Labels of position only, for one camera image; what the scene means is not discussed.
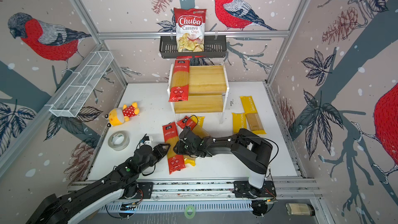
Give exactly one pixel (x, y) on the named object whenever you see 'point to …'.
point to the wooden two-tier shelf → (208, 89)
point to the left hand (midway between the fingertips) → (169, 147)
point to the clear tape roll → (118, 140)
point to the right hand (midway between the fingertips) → (173, 154)
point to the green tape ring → (185, 211)
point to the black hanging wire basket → (214, 46)
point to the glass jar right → (300, 209)
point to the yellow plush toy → (117, 116)
